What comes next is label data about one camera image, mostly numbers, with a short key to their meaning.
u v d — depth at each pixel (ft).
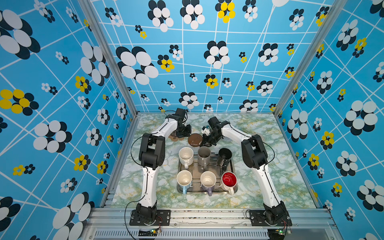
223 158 2.99
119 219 2.47
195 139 3.34
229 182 2.74
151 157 1.93
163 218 2.41
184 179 2.79
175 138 3.43
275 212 2.07
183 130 2.90
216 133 2.69
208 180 2.82
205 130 3.24
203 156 2.99
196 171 3.23
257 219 2.39
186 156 3.07
